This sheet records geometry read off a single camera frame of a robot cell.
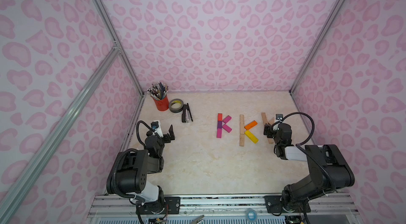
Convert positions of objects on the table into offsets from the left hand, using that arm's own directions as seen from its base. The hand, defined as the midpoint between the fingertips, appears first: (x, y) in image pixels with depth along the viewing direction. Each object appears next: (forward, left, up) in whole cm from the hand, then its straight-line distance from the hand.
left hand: (168, 125), depth 90 cm
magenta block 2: (+11, -35, -9) cm, 38 cm away
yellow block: (-4, -51, -10) cm, 52 cm away
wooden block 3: (+12, -61, -11) cm, 63 cm away
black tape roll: (+23, 0, -10) cm, 25 cm away
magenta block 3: (+4, -35, -10) cm, 37 cm away
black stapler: (+13, -9, -9) cm, 18 cm away
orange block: (+5, -50, -9) cm, 51 cm away
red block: (+13, -31, -10) cm, 35 cm away
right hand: (+3, -62, -3) cm, 62 cm away
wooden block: (+2, -44, -10) cm, 46 cm away
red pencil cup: (+20, +8, -5) cm, 22 cm away
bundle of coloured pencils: (+21, +8, +7) cm, 24 cm away
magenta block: (0, -30, -10) cm, 31 cm away
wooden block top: (+8, -45, -9) cm, 47 cm away
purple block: (+7, -30, -9) cm, 32 cm away
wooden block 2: (-4, -43, -9) cm, 44 cm away
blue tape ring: (-42, -42, -10) cm, 60 cm away
